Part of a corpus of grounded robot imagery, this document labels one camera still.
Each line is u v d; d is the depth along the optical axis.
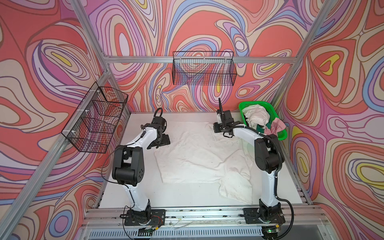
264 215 0.66
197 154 0.97
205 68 0.96
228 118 0.80
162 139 0.83
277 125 1.01
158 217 0.72
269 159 0.56
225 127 0.76
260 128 0.99
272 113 1.09
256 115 1.02
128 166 0.49
